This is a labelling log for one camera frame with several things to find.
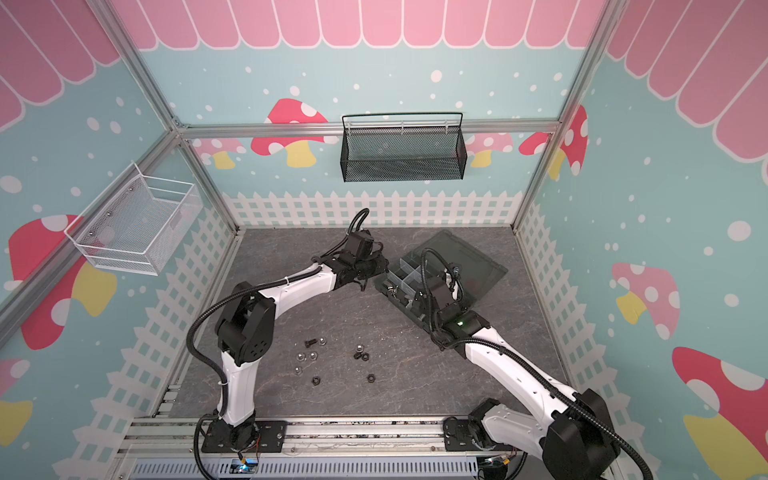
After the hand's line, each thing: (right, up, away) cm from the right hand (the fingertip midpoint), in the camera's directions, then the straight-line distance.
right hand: (433, 291), depth 82 cm
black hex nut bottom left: (-33, -25, +1) cm, 41 cm away
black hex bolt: (-36, -16, +7) cm, 40 cm away
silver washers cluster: (-38, -20, +5) cm, 43 cm away
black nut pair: (-20, -20, +5) cm, 28 cm away
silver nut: (-21, -18, +6) cm, 28 cm away
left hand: (-13, +7, +13) cm, 19 cm away
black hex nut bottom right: (-17, -24, +1) cm, 30 cm away
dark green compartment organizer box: (-3, +5, +20) cm, 21 cm away
